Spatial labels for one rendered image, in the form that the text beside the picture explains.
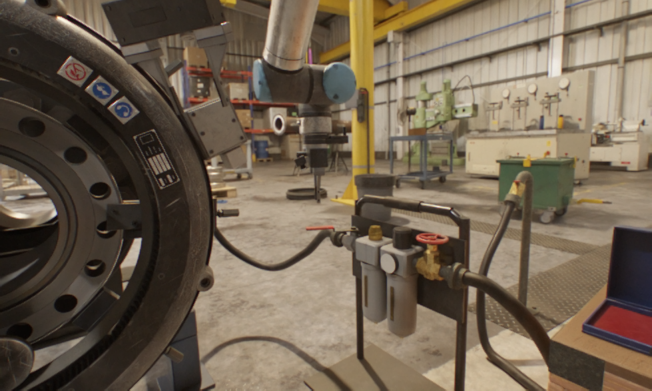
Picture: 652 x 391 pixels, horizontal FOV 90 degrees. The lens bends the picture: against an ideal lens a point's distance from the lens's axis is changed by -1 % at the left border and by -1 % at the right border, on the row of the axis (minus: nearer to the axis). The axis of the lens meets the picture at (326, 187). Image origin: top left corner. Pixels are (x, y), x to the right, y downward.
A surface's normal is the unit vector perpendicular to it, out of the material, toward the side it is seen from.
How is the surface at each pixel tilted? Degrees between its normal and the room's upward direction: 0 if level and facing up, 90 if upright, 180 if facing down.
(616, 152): 90
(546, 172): 90
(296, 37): 135
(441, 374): 0
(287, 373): 0
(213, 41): 114
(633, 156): 90
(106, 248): 90
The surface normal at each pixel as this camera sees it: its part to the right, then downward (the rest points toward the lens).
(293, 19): 0.02, 0.77
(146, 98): 0.76, -0.11
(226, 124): 0.61, 0.08
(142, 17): -0.08, 0.52
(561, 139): 0.36, 0.11
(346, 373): -0.03, -0.99
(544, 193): -0.76, 0.10
